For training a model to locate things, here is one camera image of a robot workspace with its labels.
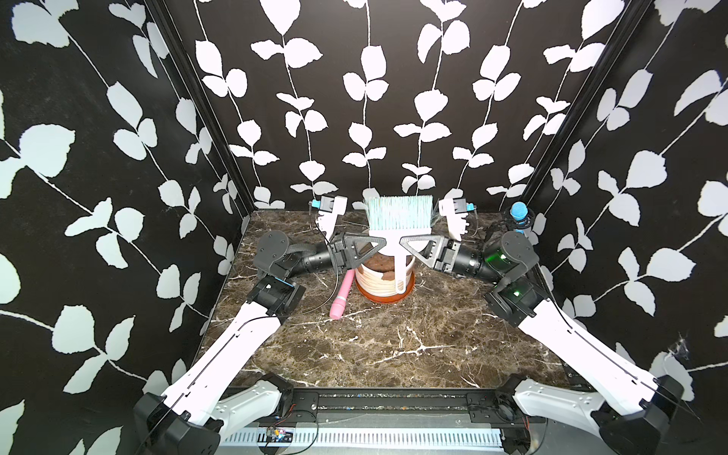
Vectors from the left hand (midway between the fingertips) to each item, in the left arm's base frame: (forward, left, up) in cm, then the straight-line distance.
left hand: (382, 245), depth 52 cm
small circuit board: (-25, +27, -47) cm, 60 cm away
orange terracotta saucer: (+11, -4, -43) cm, 45 cm away
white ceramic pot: (+12, +1, -35) cm, 37 cm away
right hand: (0, -4, 0) cm, 4 cm away
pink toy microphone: (+9, +12, -43) cm, 46 cm away
